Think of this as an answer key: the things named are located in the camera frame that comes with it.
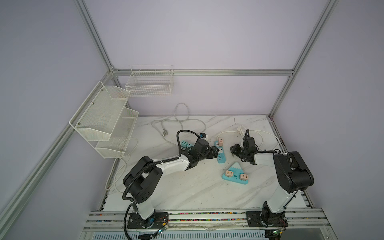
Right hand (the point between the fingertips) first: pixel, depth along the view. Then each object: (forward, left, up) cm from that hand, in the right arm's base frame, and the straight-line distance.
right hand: (231, 147), depth 99 cm
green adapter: (-5, 0, -2) cm, 5 cm away
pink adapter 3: (-22, -3, +4) cm, 23 cm away
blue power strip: (-7, +8, 0) cm, 10 cm away
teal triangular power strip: (-17, -1, +1) cm, 17 cm away
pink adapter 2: (-20, +5, +5) cm, 22 cm away
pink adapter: (+1, +8, +5) cm, 10 cm away
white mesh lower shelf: (+2, +82, -3) cm, 82 cm away
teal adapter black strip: (-1, +32, +5) cm, 32 cm away
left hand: (-8, +13, +9) cm, 17 cm away
